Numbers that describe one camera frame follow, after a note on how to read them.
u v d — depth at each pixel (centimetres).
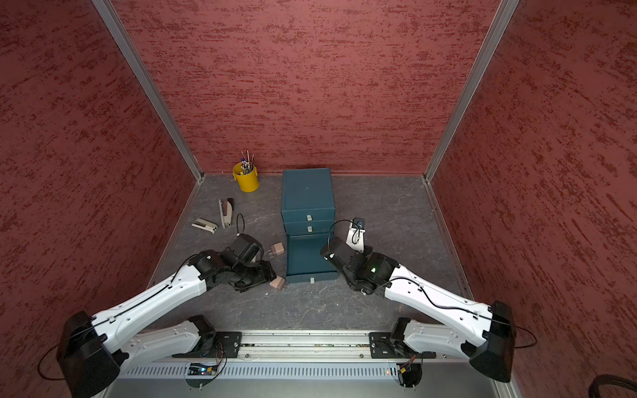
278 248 94
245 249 61
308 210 83
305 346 76
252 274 67
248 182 110
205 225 100
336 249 54
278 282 83
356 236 63
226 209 106
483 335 39
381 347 74
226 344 75
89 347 38
